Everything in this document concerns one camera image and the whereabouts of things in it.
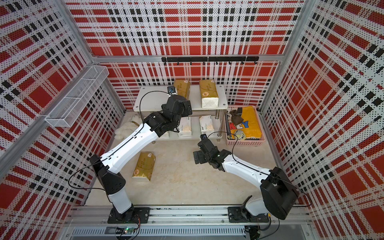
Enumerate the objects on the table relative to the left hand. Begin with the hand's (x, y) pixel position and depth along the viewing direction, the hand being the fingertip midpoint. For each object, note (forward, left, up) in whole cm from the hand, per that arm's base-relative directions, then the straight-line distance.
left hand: (182, 104), depth 75 cm
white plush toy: (+4, +41, -25) cm, 49 cm away
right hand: (-14, -11, -25) cm, 31 cm away
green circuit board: (-51, +27, -33) cm, 66 cm away
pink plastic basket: (-4, -37, -31) cm, 48 cm away
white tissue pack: (+5, -13, -24) cm, 27 cm away
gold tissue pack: (-22, +23, -28) cm, 43 cm away
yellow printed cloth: (+8, -43, -28) cm, 52 cm away
